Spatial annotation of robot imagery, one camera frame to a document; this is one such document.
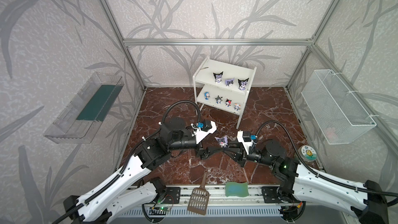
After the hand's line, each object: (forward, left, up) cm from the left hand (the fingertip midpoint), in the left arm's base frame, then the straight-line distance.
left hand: (220, 137), depth 58 cm
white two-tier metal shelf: (+28, -2, -1) cm, 28 cm away
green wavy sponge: (-13, -10, -32) cm, 36 cm away
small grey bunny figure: (+30, -1, -15) cm, 34 cm away
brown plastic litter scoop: (-17, +8, -30) cm, 35 cm away
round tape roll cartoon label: (+2, -47, -24) cm, 53 cm away
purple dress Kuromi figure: (-1, -1, -2) cm, 3 cm away
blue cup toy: (+34, +6, -16) cm, 38 cm away
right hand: (+1, -2, -6) cm, 6 cm away
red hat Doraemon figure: (+27, -6, -14) cm, 32 cm away
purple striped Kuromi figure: (+27, -5, +3) cm, 27 cm away
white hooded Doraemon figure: (+25, -11, -14) cm, 30 cm away
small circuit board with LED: (-21, +26, -33) cm, 46 cm away
